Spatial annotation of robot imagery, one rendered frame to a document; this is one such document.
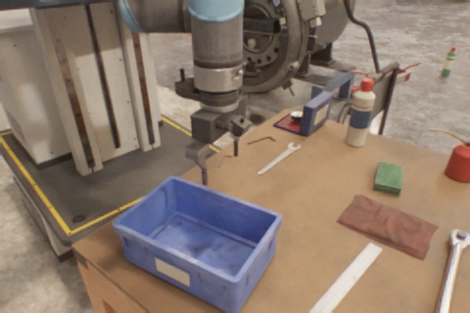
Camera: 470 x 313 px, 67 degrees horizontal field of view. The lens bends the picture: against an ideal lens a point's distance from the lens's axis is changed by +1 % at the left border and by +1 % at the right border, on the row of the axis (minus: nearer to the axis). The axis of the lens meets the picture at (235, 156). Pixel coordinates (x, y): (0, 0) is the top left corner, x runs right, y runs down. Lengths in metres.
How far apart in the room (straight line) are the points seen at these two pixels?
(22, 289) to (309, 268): 1.10
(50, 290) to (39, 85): 0.74
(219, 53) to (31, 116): 0.98
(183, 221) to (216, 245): 0.12
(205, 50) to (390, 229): 0.61
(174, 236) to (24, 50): 0.84
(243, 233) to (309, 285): 0.18
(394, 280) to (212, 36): 0.61
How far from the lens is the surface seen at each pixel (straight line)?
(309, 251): 0.86
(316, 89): 2.41
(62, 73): 1.30
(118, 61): 1.41
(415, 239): 0.94
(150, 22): 0.75
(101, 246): 0.91
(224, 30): 0.61
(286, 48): 2.04
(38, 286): 1.56
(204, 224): 0.89
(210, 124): 0.64
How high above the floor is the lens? 1.09
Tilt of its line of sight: 32 degrees down
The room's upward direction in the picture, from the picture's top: straight up
